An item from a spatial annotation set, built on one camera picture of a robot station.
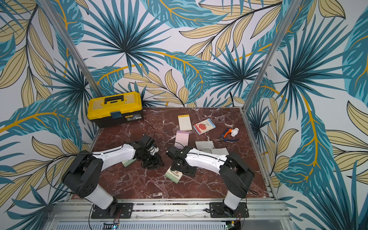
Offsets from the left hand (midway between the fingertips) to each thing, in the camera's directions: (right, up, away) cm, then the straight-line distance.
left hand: (161, 168), depth 85 cm
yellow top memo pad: (+14, +27, +26) cm, 40 cm away
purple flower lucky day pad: (+11, +15, +16) cm, 25 cm away
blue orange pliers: (+44, +20, +19) cm, 51 cm away
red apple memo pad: (+28, +24, +22) cm, 43 cm away
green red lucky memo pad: (+8, -4, -1) cm, 9 cm away
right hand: (+11, -2, 0) cm, 11 cm away
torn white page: (+39, +8, +11) cm, 41 cm away
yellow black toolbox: (-36, +35, +11) cm, 52 cm away
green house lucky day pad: (-22, +2, +5) cm, 23 cm away
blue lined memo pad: (+25, +12, +14) cm, 31 cm away
